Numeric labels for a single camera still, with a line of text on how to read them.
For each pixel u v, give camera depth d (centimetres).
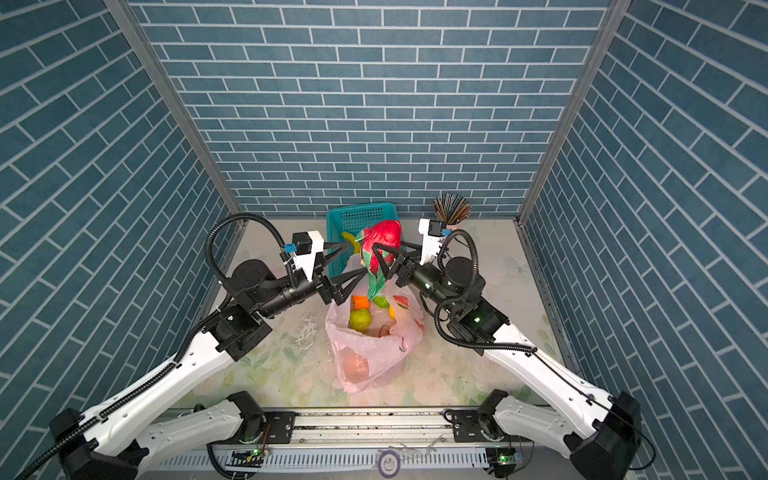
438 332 53
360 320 87
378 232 60
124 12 69
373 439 74
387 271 57
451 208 108
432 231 56
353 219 114
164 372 43
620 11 71
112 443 39
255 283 46
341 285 53
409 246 65
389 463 69
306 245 50
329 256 62
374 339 70
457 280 47
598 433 38
